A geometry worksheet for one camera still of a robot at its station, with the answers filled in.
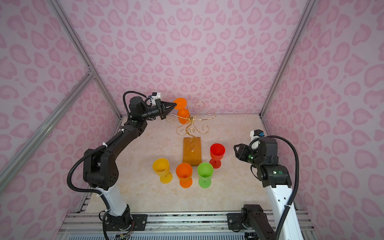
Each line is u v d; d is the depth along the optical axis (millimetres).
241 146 629
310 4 682
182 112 854
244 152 609
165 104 757
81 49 821
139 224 726
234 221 732
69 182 425
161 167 833
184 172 773
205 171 827
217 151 839
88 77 879
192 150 979
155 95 782
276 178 448
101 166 483
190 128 806
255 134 618
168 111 764
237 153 633
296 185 437
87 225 726
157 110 733
